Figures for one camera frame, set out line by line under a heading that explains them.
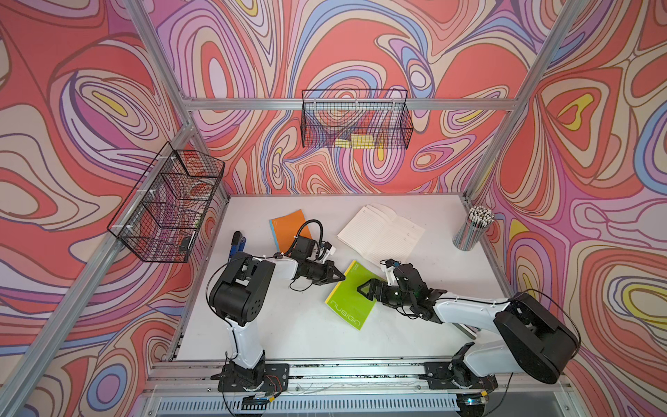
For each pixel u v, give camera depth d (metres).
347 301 0.85
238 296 0.50
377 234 1.04
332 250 0.90
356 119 0.96
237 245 1.01
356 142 0.82
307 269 0.81
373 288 0.77
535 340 0.43
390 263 0.82
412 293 0.68
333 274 0.86
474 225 0.90
